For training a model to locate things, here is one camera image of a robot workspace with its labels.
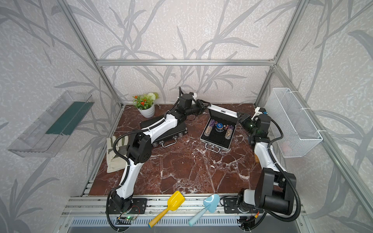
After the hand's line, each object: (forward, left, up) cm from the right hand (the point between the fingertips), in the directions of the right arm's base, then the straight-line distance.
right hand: (236, 113), depth 84 cm
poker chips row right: (+1, +1, -20) cm, 20 cm away
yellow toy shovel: (-42, +35, -24) cm, 60 cm away
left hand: (+6, +14, +1) cm, 15 cm away
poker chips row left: (+4, +14, -20) cm, 25 cm away
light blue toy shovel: (-42, +16, -24) cm, 51 cm away
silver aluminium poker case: (-6, +10, -22) cm, 25 cm away
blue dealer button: (+6, +6, -22) cm, 24 cm away
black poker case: (-5, +42, -19) cm, 47 cm away
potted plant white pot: (+18, +60, -9) cm, 63 cm away
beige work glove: (-19, +74, -23) cm, 80 cm away
